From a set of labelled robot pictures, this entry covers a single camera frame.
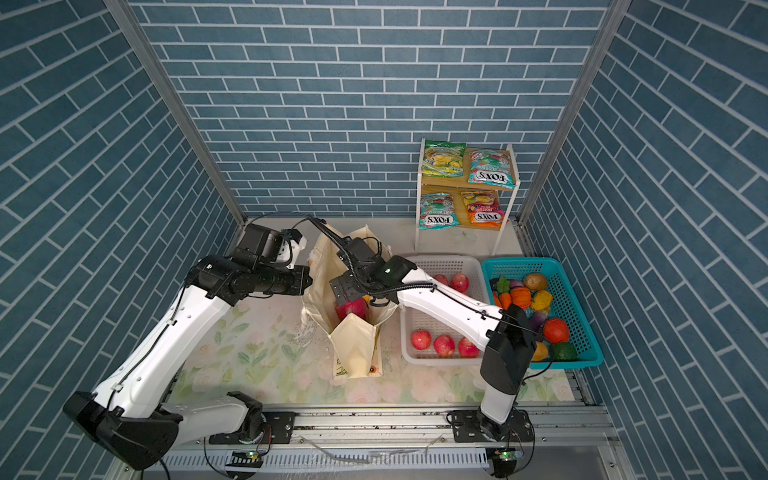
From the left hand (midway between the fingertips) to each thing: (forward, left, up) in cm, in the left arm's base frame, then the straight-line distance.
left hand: (314, 280), depth 73 cm
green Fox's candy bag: (+31, -35, -6) cm, 47 cm away
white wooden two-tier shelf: (+46, -47, -8) cm, 67 cm away
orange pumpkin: (+6, -60, -20) cm, 64 cm away
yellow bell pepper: (+5, -67, -20) cm, 70 cm away
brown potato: (+11, -66, -18) cm, 70 cm away
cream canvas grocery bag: (-11, -10, -13) cm, 20 cm away
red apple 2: (-9, -34, -19) cm, 40 cm away
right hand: (+4, -7, -4) cm, 9 cm away
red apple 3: (-10, -40, -20) cm, 46 cm away
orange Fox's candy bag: (+32, -50, -5) cm, 60 cm away
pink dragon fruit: (0, -10, -15) cm, 18 cm away
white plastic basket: (-7, -30, -21) cm, 37 cm away
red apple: (-8, -27, -19) cm, 34 cm away
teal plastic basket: (+2, -72, -18) cm, 74 cm away
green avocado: (-12, -66, -17) cm, 69 cm away
